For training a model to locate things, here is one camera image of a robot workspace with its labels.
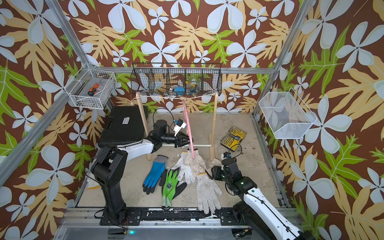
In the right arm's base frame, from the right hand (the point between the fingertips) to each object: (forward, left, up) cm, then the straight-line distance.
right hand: (213, 168), depth 83 cm
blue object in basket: (+43, +20, +22) cm, 52 cm away
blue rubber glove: (+2, +33, -5) cm, 33 cm away
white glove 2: (-6, +69, -6) cm, 70 cm away
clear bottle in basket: (+49, +11, +21) cm, 55 cm away
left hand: (+13, +12, +11) cm, 21 cm away
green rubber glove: (-8, +24, -7) cm, 26 cm away
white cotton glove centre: (+3, +18, -6) cm, 19 cm away
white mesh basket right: (+22, -42, +20) cm, 51 cm away
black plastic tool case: (+32, +60, -1) cm, 69 cm away
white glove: (+5, +10, -3) cm, 11 cm away
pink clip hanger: (+9, +13, +24) cm, 29 cm away
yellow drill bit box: (+24, -16, -5) cm, 29 cm away
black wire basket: (+53, +22, +24) cm, 62 cm away
